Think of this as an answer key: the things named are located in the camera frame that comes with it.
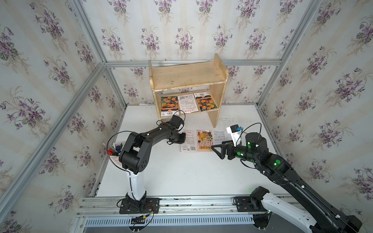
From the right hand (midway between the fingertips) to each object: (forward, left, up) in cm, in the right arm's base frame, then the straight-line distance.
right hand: (219, 145), depth 69 cm
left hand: (+14, +18, -22) cm, 31 cm away
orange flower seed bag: (+30, +28, -3) cm, 41 cm away
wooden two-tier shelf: (+57, +16, -12) cm, 60 cm away
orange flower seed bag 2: (+34, +5, -3) cm, 34 cm away
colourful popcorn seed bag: (+17, +4, -24) cm, 30 cm away
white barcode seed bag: (+13, +15, -23) cm, 30 cm away
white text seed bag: (+21, -6, -25) cm, 33 cm away
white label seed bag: (+32, +16, -4) cm, 36 cm away
